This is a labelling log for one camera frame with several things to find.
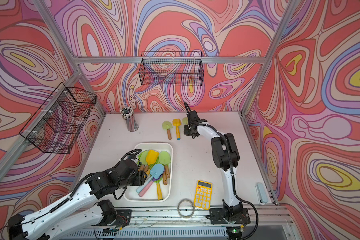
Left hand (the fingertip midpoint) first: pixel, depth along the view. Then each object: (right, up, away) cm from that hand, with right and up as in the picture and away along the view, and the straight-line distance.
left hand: (146, 177), depth 76 cm
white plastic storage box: (+3, +4, +15) cm, 16 cm away
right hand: (+23, +20, +27) cm, 41 cm away
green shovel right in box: (+7, +6, +18) cm, 20 cm away
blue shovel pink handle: (+3, -1, +11) cm, 11 cm away
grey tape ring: (+16, -16, 0) cm, 23 cm away
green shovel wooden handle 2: (+21, +31, +34) cm, 50 cm away
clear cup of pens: (-17, +35, +20) cm, 43 cm away
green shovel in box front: (+6, -9, +5) cm, 12 cm away
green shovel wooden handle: (+7, +27, +36) cm, 45 cm away
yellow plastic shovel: (+15, +29, +36) cm, 49 cm away
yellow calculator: (+30, -11, +5) cm, 32 cm away
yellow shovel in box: (0, +7, +18) cm, 19 cm away
